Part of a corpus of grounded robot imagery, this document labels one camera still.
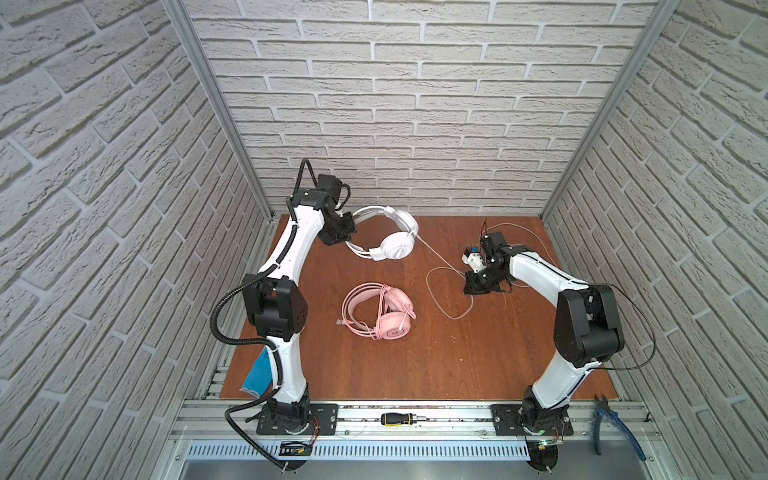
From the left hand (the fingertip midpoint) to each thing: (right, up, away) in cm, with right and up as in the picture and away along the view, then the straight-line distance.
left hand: (352, 231), depth 87 cm
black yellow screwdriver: (+13, -48, -15) cm, 52 cm away
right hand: (+36, -18, +5) cm, 41 cm away
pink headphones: (+13, -24, -4) cm, 28 cm away
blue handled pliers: (+65, -48, -13) cm, 82 cm away
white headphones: (+12, -5, -10) cm, 16 cm away
